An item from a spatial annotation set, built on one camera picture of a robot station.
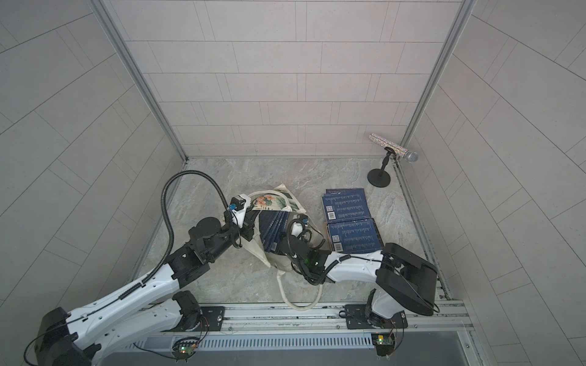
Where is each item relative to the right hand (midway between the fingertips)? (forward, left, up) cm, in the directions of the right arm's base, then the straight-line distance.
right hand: (277, 237), depth 82 cm
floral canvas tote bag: (+7, -4, +15) cm, 16 cm away
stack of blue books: (+2, +1, +3) cm, 4 cm away
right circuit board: (-32, -32, -9) cm, 46 cm away
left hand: (+3, +2, +17) cm, 17 cm away
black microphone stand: (+31, -48, -7) cm, 57 cm away
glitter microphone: (+23, -53, +15) cm, 59 cm away
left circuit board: (-30, +26, -3) cm, 40 cm away
